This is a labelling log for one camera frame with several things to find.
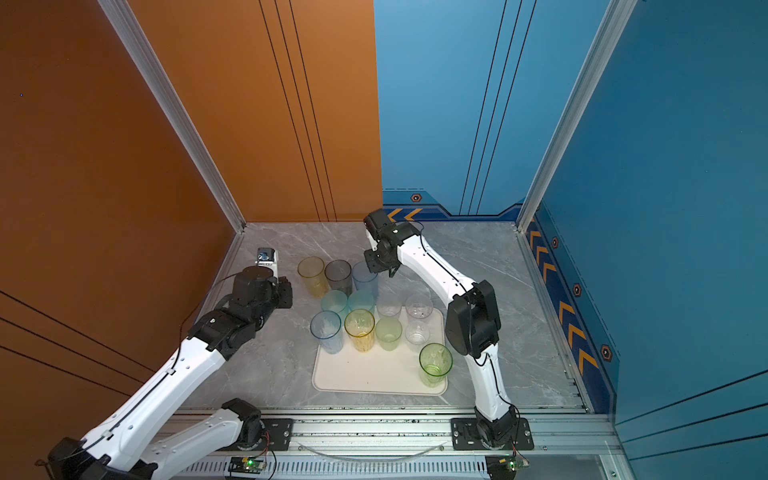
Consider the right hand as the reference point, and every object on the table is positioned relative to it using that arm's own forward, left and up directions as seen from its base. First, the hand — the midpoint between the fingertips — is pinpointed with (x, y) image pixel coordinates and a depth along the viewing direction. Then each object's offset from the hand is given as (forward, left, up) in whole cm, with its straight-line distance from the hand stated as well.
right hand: (374, 264), depth 90 cm
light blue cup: (-5, +3, -1) cm, 6 cm away
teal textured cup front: (-9, +4, -6) cm, 11 cm away
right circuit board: (-49, -32, -16) cm, 60 cm away
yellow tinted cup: (-16, +4, -8) cm, 18 cm away
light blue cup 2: (-17, +13, -6) cm, 23 cm away
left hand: (-11, +23, +9) cm, 27 cm away
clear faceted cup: (-9, -14, -10) cm, 19 cm away
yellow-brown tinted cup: (+1, +20, -4) cm, 21 cm away
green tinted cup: (-28, -17, -7) cm, 33 cm away
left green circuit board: (-48, +29, -15) cm, 59 cm away
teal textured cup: (-9, +12, -5) cm, 16 cm away
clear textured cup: (-8, -4, -10) cm, 14 cm away
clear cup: (-17, -13, -13) cm, 25 cm away
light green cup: (-16, -4, -12) cm, 21 cm away
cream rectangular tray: (-27, -1, -14) cm, 30 cm away
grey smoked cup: (-3, +11, -2) cm, 11 cm away
